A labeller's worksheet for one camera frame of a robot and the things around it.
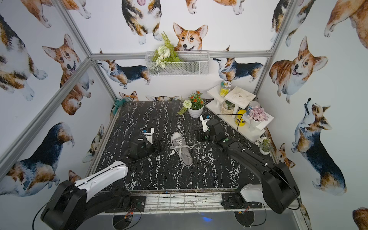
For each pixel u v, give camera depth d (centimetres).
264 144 86
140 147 66
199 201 76
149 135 76
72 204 40
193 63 92
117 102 121
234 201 74
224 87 98
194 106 106
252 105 86
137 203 74
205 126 75
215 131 63
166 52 78
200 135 73
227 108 109
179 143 93
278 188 41
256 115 79
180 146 90
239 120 99
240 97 93
